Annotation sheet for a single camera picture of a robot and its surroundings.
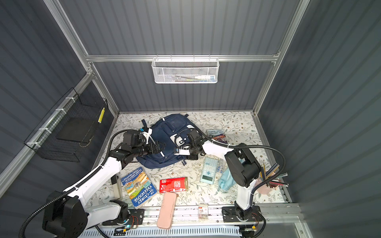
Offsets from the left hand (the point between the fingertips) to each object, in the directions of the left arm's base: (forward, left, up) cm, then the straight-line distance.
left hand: (160, 145), depth 82 cm
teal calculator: (-10, -27, -14) cm, 32 cm away
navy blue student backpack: (+20, +1, -12) cm, 23 cm away
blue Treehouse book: (-17, +13, -14) cm, 26 cm away
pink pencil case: (-30, -3, -17) cm, 35 cm away
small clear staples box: (-32, -21, -14) cm, 41 cm away
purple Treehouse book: (+15, -36, -13) cm, 42 cm away
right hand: (+2, -16, -13) cm, 20 cm away
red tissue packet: (-17, -6, -15) cm, 23 cm away
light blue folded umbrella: (-17, -36, -12) cm, 42 cm away
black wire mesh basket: (+8, +45, +13) cm, 47 cm away
